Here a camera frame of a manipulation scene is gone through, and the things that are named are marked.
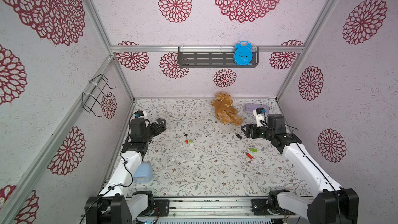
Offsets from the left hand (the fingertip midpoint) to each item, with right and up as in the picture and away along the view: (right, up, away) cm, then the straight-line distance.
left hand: (160, 123), depth 84 cm
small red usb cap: (+13, -12, +13) cm, 22 cm away
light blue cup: (-7, -25, -5) cm, 26 cm away
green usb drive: (+54, -17, +10) cm, 58 cm away
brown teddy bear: (+39, +6, +17) cm, 43 cm away
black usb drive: (+47, -9, +15) cm, 50 cm away
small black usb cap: (+13, -8, +16) cm, 22 cm away
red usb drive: (+51, -20, +8) cm, 55 cm away
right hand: (+46, -1, -2) cm, 46 cm away
